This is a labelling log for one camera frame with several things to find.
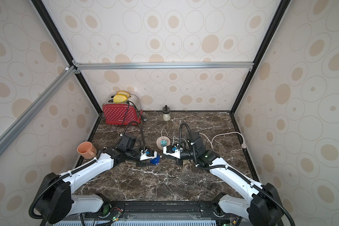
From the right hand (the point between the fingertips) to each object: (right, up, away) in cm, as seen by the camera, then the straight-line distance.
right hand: (163, 157), depth 71 cm
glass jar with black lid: (0, +25, +38) cm, 45 cm away
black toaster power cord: (-19, +21, +41) cm, 50 cm away
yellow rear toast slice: (-32, +40, +35) cm, 62 cm away
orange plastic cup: (-49, 0, +16) cm, 52 cm away
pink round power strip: (-5, +3, +26) cm, 26 cm away
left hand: (-4, -2, +7) cm, 8 cm away
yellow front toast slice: (-34, +35, +30) cm, 57 cm away
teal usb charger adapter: (-1, +4, +21) cm, 21 cm away
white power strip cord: (+54, +2, +27) cm, 60 cm away
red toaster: (-33, +24, +32) cm, 52 cm away
